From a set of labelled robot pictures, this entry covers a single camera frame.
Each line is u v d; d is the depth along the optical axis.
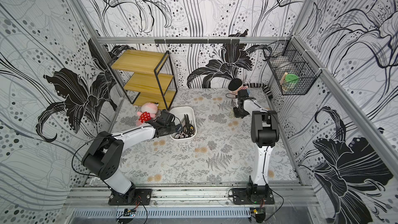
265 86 1.19
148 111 0.99
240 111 0.89
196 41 0.89
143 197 0.73
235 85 1.11
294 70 0.80
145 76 1.04
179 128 0.96
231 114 1.03
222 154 0.87
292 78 0.79
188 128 0.95
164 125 0.71
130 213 0.72
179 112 1.04
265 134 0.56
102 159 0.45
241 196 0.73
